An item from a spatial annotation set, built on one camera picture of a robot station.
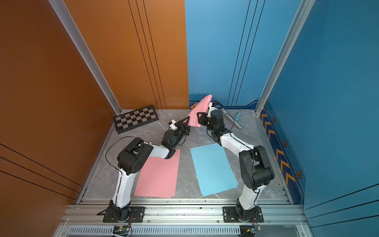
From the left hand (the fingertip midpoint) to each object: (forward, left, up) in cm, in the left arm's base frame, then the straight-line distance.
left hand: (191, 115), depth 87 cm
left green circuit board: (-55, +34, -25) cm, 69 cm away
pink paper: (+5, -7, +3) cm, 9 cm away
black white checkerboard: (+12, +44, -18) cm, 50 cm away
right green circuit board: (-54, -28, -22) cm, 65 cm away
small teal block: (+15, -35, -17) cm, 41 cm away
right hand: (+2, -4, -1) cm, 5 cm away
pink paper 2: (-30, +19, -21) cm, 41 cm away
